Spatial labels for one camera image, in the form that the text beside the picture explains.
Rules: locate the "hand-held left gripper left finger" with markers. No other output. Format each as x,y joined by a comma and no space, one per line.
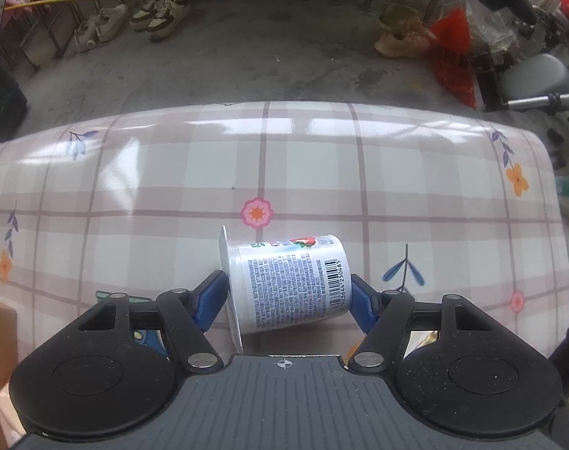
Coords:
209,297

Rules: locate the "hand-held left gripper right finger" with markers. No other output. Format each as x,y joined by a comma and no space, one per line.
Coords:
362,304

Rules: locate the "white yogurt cup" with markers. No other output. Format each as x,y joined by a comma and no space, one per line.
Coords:
289,286

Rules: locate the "small red plastic bag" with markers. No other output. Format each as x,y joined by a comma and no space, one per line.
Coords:
453,56

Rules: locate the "tan shoes pair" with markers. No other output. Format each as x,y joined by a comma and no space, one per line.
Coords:
402,33

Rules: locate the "grey padded seat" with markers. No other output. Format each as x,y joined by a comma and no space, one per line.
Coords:
533,77

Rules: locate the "dark hanging cloth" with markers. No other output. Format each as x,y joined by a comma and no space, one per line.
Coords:
3,93

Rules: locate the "beige sneaker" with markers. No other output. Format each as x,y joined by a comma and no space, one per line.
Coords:
86,33
111,21

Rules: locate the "clear plastic bag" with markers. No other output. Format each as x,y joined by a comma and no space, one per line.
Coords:
491,28

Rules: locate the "yellow stick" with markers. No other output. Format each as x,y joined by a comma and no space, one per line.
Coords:
50,2

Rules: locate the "metal equipment frame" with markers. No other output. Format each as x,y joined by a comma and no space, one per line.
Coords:
542,101

